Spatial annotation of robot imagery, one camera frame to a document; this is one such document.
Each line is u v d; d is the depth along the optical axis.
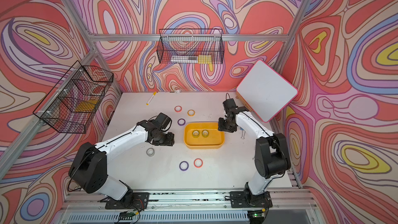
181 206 0.72
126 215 0.72
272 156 0.46
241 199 0.73
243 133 0.98
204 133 0.96
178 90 1.19
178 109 1.11
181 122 1.02
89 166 0.43
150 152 0.89
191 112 1.08
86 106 0.72
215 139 0.95
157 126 0.64
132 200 0.72
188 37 0.88
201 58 0.82
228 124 0.76
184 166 0.85
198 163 0.86
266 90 1.04
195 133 0.96
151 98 1.16
